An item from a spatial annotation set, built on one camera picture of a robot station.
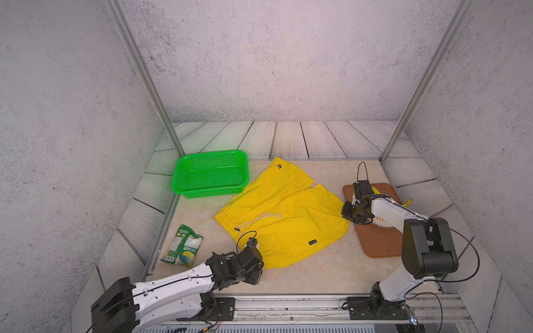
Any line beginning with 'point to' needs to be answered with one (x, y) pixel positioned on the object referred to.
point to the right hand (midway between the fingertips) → (345, 214)
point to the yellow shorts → (277, 209)
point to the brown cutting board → (375, 241)
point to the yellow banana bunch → (376, 191)
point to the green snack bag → (183, 247)
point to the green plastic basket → (204, 173)
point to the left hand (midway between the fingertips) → (260, 275)
